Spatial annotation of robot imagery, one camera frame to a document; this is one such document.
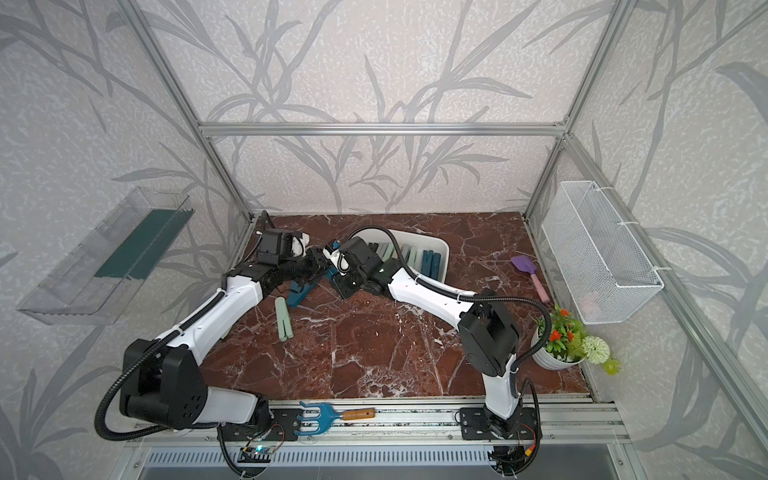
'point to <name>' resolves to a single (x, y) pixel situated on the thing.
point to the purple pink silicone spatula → (527, 265)
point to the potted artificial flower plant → (568, 344)
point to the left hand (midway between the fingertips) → (336, 262)
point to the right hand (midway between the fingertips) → (333, 278)
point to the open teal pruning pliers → (297, 295)
